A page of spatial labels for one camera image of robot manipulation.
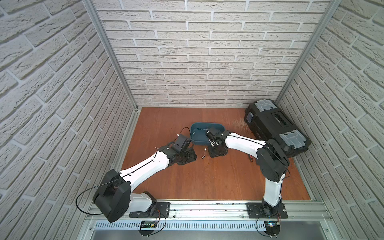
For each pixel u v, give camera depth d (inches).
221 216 28.7
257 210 28.7
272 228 27.5
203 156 36.2
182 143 25.4
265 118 36.3
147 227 28.0
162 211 29.5
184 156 27.5
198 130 41.0
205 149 37.2
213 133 29.2
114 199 15.8
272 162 19.4
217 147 30.9
